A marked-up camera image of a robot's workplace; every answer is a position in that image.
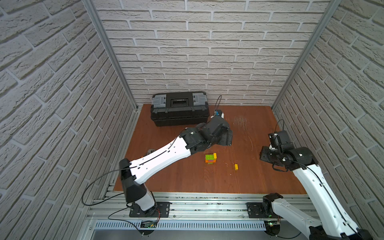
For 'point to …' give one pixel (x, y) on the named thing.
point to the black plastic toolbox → (177, 109)
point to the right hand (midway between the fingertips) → (266, 154)
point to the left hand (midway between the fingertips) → (227, 132)
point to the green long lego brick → (210, 157)
